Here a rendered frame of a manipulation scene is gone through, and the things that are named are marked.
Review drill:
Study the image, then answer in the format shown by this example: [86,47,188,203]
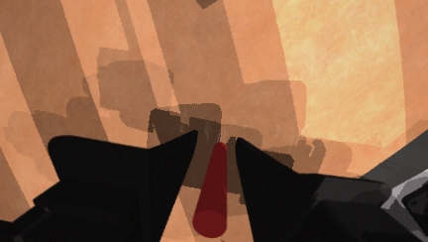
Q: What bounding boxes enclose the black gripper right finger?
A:
[235,137,392,242]

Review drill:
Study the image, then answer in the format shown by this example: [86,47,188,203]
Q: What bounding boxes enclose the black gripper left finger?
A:
[48,130,198,242]

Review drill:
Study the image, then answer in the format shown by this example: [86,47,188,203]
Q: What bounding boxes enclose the dark red peg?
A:
[192,142,228,238]

